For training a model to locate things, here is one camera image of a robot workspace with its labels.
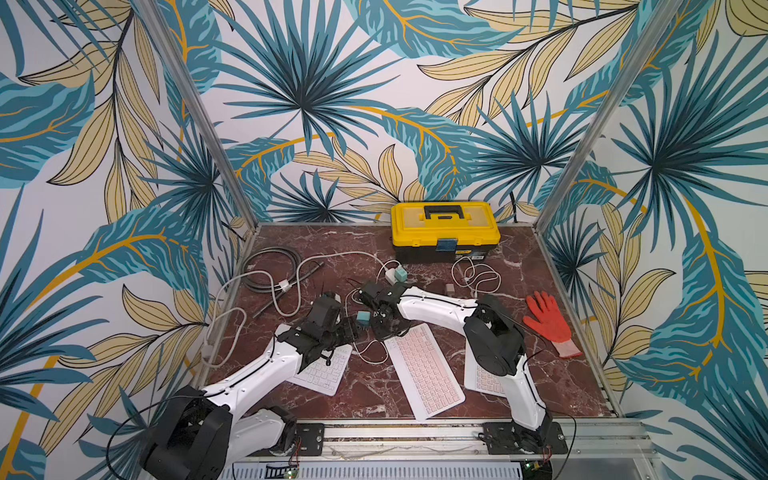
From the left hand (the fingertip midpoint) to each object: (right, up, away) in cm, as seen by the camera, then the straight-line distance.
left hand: (355, 332), depth 85 cm
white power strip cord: (-27, +8, +11) cm, 30 cm away
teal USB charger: (+13, +16, +13) cm, 24 cm away
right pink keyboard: (+35, -13, -2) cm, 37 cm away
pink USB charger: (+30, +11, +13) cm, 34 cm away
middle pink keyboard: (+20, -11, -1) cm, 23 cm away
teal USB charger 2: (+2, +2, +7) cm, 8 cm away
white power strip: (+10, +15, +17) cm, 25 cm away
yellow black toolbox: (+26, +29, +12) cm, 41 cm away
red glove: (+61, 0, +10) cm, 62 cm away
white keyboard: (-9, -12, -3) cm, 15 cm away
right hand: (+8, -2, +7) cm, 11 cm away
